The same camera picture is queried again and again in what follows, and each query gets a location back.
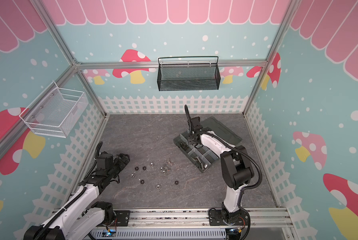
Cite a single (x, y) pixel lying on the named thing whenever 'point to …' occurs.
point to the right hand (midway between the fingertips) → (192, 137)
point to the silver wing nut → (169, 162)
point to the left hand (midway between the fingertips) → (126, 162)
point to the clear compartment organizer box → (200, 156)
